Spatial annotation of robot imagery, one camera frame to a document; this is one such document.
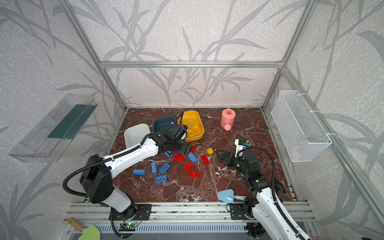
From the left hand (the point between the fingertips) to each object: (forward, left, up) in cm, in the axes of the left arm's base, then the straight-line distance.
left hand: (187, 142), depth 84 cm
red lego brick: (-4, +6, -12) cm, 14 cm away
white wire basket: (-10, -51, +22) cm, 56 cm away
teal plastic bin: (+23, +21, -12) cm, 33 cm away
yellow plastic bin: (+26, -2, -12) cm, 29 cm away
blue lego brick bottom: (-16, +15, -13) cm, 26 cm away
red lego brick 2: (-9, -1, -12) cm, 15 cm away
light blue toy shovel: (-25, -23, -11) cm, 36 cm away
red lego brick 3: (-5, -11, -13) cm, 18 cm away
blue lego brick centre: (-4, -3, -12) cm, 13 cm away
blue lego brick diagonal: (-11, +13, -12) cm, 21 cm away
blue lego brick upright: (-11, +19, -12) cm, 25 cm away
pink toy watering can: (+22, -26, -4) cm, 35 cm away
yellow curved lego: (+1, -14, -12) cm, 18 cm away
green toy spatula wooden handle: (-37, +52, -11) cm, 64 cm away
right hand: (-5, -20, +3) cm, 20 cm away
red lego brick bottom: (-14, -4, -12) cm, 19 cm away
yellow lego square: (+20, -4, -11) cm, 23 cm away
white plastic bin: (+14, +39, -14) cm, 44 cm away
